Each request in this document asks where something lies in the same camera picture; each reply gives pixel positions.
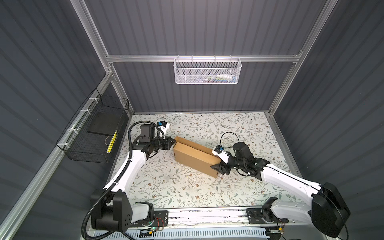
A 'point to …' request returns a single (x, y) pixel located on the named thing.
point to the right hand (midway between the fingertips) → (215, 162)
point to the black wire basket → (93, 133)
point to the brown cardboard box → (195, 156)
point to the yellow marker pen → (110, 147)
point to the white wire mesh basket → (207, 70)
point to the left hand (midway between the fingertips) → (174, 140)
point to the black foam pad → (106, 122)
